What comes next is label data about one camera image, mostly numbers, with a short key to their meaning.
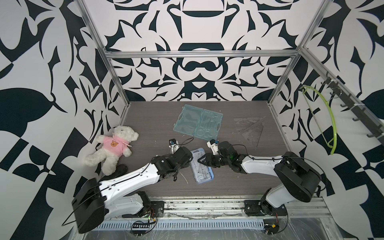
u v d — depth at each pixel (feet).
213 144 2.67
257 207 2.40
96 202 1.28
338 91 2.12
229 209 2.49
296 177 1.48
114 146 2.86
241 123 3.53
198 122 3.52
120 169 2.71
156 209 2.44
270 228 2.34
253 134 3.44
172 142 2.37
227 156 2.29
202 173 2.76
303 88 2.92
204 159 2.62
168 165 1.89
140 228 2.37
